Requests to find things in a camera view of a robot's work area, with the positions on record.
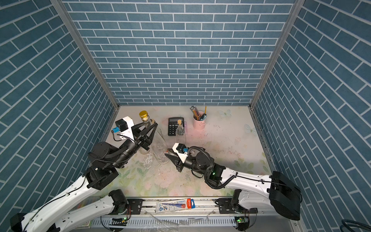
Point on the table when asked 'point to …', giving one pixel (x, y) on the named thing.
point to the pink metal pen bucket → (199, 125)
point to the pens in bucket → (196, 114)
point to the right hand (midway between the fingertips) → (169, 152)
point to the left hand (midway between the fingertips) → (158, 124)
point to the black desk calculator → (172, 124)
